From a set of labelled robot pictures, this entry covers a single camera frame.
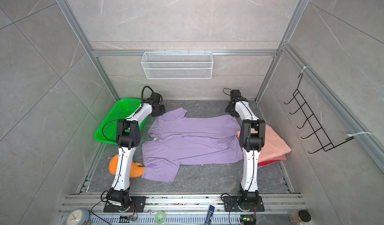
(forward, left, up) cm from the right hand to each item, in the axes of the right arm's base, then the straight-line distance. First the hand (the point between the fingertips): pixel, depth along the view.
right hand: (231, 110), depth 106 cm
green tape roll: (-62, +46, -5) cm, 77 cm away
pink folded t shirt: (-32, -19, +3) cm, 37 cm away
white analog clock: (-61, +82, -1) cm, 102 cm away
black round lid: (-63, -20, +3) cm, 66 cm away
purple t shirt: (-20, +40, -5) cm, 45 cm away
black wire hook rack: (-38, -29, +24) cm, 53 cm away
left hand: (+5, +51, -2) cm, 51 cm away
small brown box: (-63, -17, -1) cm, 66 cm away
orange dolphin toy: (-40, +59, 0) cm, 71 cm away
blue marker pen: (-61, +20, -3) cm, 64 cm away
